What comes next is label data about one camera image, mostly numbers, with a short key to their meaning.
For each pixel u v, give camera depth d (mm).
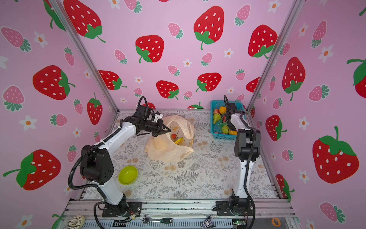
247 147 581
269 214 733
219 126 1093
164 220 701
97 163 468
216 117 1100
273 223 694
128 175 830
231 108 838
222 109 1117
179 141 954
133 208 745
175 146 789
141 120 675
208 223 679
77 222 686
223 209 732
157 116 829
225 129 1028
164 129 817
